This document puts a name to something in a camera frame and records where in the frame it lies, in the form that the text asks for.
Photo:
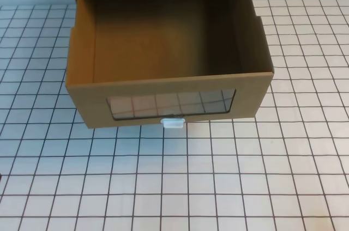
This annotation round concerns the brown cardboard shoebox drawer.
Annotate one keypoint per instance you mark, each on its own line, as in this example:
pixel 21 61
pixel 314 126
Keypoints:
pixel 135 62

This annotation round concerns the white grid tablecloth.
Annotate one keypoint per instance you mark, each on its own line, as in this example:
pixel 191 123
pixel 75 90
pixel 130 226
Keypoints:
pixel 285 169

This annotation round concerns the white plastic drawer handle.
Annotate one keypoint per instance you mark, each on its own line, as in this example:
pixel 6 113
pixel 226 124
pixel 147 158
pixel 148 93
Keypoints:
pixel 173 123

